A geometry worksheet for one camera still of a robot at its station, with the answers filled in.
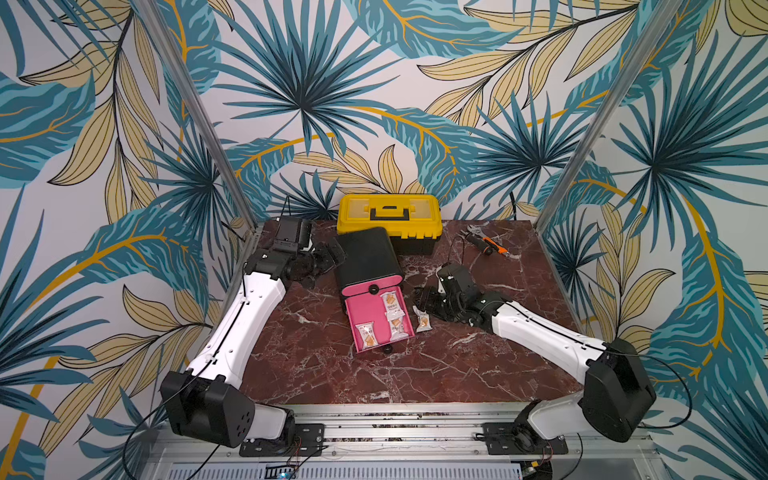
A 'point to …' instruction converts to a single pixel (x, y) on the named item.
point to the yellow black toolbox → (413, 221)
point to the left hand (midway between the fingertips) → (336, 265)
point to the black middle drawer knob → (387, 349)
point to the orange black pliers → (486, 244)
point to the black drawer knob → (374, 289)
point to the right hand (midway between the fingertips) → (416, 301)
